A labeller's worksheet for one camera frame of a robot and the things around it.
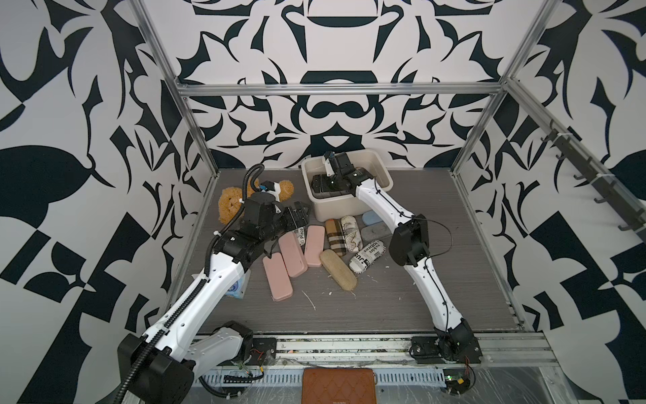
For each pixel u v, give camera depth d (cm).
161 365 36
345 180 77
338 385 67
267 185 66
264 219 56
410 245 65
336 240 94
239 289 82
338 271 87
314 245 95
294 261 89
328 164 84
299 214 66
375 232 96
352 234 96
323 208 97
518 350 76
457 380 71
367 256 90
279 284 85
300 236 96
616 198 55
